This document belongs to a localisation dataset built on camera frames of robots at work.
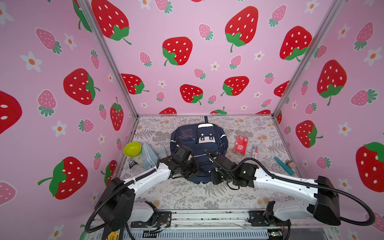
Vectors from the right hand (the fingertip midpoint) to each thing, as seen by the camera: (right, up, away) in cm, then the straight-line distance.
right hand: (208, 175), depth 76 cm
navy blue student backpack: (-5, +18, +22) cm, 29 cm away
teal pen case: (+50, 0, +17) cm, 53 cm away
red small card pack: (+25, +13, +28) cm, 40 cm away
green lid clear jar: (-49, +10, +23) cm, 55 cm away
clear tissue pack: (-30, +8, +22) cm, 38 cm away
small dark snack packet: (-47, +3, +16) cm, 50 cm away
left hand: (-2, +2, +4) cm, 5 cm away
